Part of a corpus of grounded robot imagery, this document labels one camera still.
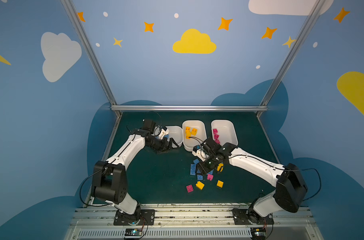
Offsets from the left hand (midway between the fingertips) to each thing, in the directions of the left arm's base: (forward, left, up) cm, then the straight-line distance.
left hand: (172, 148), depth 84 cm
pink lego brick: (+19, -30, -12) cm, 37 cm away
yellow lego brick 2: (+19, -10, -12) cm, 24 cm away
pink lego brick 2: (+15, -31, -14) cm, 37 cm away
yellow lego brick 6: (-15, -28, -15) cm, 35 cm away
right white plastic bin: (+25, -39, -15) cm, 48 cm away
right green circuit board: (-38, -44, -16) cm, 60 cm away
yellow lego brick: (+24, -9, -11) cm, 28 cm away
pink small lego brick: (+23, -30, -13) cm, 40 cm away
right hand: (-10, -16, -4) cm, 19 cm away
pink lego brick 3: (-12, -22, -12) cm, 28 cm away
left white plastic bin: (+21, -1, -13) cm, 25 cm away
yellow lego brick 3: (+22, -14, -12) cm, 29 cm away
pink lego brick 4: (-18, -10, -13) cm, 25 cm away
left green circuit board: (-38, +17, -15) cm, 44 cm away
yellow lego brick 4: (-6, -28, -11) cm, 31 cm away
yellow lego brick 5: (-16, -16, -14) cm, 26 cm away
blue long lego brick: (-11, -17, -15) cm, 25 cm away
